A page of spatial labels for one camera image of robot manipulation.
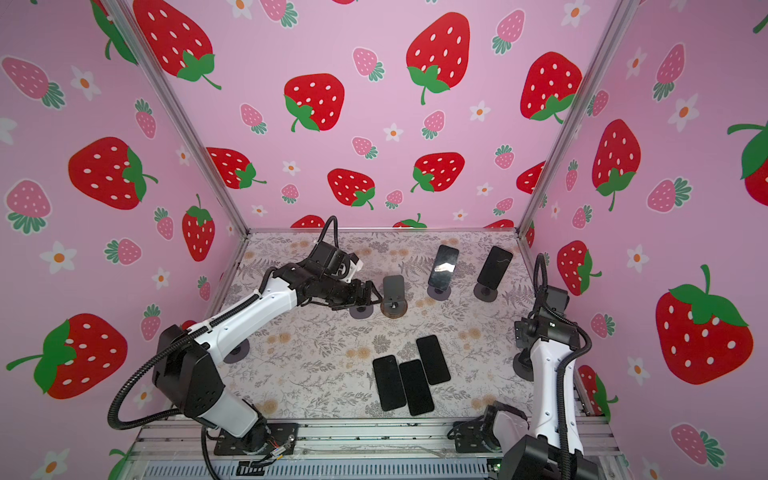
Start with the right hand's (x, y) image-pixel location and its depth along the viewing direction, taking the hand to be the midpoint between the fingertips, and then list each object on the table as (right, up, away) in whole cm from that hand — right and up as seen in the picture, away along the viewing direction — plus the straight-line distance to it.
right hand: (554, 335), depth 76 cm
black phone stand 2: (-30, -10, +10) cm, 33 cm away
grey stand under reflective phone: (-26, +7, +26) cm, 38 cm away
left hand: (-47, +8, +4) cm, 48 cm away
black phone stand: (-43, -16, +10) cm, 47 cm away
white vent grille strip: (-45, -31, -5) cm, 55 cm away
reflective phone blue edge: (-25, +17, +20) cm, 36 cm away
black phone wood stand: (-35, -16, +5) cm, 39 cm away
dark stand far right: (-9, +7, +28) cm, 31 cm away
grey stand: (-53, +2, +22) cm, 57 cm away
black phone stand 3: (-9, +17, +19) cm, 27 cm away
